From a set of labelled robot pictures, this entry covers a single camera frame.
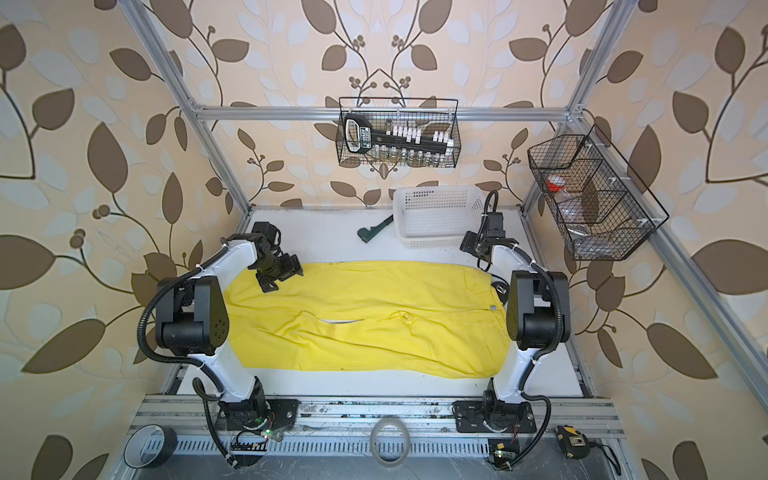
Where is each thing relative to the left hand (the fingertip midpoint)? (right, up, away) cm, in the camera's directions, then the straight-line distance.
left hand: (293, 274), depth 93 cm
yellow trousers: (+32, -13, -3) cm, 35 cm away
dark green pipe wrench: (+21, +13, +18) cm, 31 cm away
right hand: (+59, +9, +6) cm, 59 cm away
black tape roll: (-27, -39, -22) cm, 52 cm away
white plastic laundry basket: (+49, +20, +26) cm, 59 cm away
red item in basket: (+76, +27, -13) cm, 81 cm away
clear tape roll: (+35, -36, -25) cm, 56 cm away
